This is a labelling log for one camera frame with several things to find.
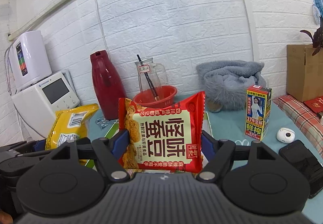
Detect white round device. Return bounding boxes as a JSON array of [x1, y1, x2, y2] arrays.
[[276, 127, 296, 144]]

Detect left hand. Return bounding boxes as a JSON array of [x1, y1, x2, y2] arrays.
[[0, 210, 13, 224]]

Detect red booklet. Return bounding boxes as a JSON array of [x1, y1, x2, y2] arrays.
[[303, 96, 323, 114]]

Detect black smartphone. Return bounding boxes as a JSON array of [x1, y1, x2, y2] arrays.
[[279, 140, 322, 199]]

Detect yellow snack bag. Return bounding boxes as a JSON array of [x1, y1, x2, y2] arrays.
[[45, 103, 99, 150]]

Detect glass pitcher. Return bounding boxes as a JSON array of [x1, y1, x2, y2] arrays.
[[135, 57, 169, 92]]

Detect grey fluffy blanket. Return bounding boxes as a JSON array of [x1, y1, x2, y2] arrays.
[[196, 60, 266, 113]]

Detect plaid cloth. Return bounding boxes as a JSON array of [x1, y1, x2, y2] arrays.
[[274, 95, 322, 156]]

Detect white water dispenser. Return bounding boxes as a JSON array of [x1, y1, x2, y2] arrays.
[[13, 70, 80, 140]]

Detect brown cardboard box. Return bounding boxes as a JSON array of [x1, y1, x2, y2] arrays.
[[286, 44, 323, 102]]

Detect red thermos jug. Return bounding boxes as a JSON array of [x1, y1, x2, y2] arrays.
[[90, 50, 126, 120]]

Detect yellow juice carton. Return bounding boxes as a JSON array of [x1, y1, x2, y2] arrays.
[[245, 85, 272, 141]]

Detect dark purple plant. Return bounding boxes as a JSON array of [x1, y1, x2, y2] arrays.
[[300, 15, 323, 56]]

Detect red broad bean snack bag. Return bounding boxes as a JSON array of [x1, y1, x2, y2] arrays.
[[118, 91, 205, 173]]

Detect green cardboard box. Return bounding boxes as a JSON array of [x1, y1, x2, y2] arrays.
[[85, 109, 213, 177]]

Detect red plastic basket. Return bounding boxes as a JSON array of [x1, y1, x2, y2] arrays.
[[133, 85, 177, 108]]

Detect black straw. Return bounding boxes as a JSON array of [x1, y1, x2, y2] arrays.
[[137, 54, 159, 101]]

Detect white water purifier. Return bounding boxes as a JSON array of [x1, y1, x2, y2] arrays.
[[9, 30, 52, 91]]

